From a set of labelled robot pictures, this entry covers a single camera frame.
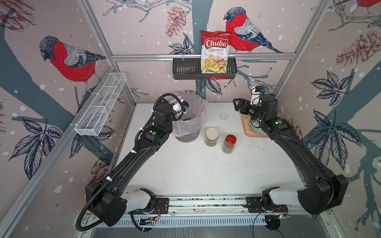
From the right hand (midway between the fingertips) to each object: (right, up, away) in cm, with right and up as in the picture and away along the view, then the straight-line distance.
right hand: (237, 100), depth 76 cm
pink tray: (+15, -19, +24) cm, 34 cm away
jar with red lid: (-3, -24, +7) cm, 26 cm away
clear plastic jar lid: (0, -9, +37) cm, 38 cm away
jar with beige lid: (-12, -20, +12) cm, 26 cm away
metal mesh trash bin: (-23, -22, +20) cm, 38 cm away
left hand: (-38, 0, -5) cm, 38 cm away
